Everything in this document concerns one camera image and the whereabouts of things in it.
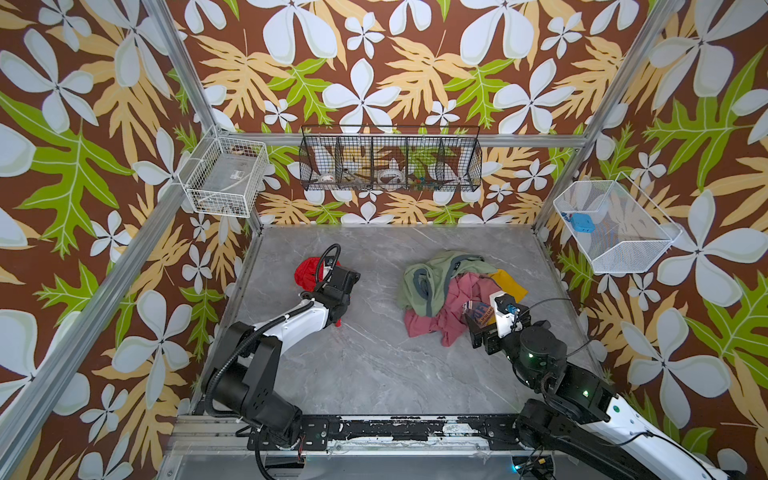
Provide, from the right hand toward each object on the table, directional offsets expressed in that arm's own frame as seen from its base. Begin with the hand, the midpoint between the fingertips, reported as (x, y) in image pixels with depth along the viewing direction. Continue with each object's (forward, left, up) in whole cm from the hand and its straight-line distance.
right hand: (482, 309), depth 70 cm
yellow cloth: (+23, -21, -25) cm, 39 cm away
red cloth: (+22, +49, -14) cm, 55 cm away
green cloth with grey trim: (+11, +12, -6) cm, 18 cm away
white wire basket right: (+19, -42, +5) cm, 47 cm away
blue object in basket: (+27, -35, +2) cm, 44 cm away
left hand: (+18, +40, -14) cm, 46 cm away
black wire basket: (+53, +21, +7) cm, 57 cm away
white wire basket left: (+38, +69, +11) cm, 80 cm away
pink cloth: (+5, +4, -17) cm, 18 cm away
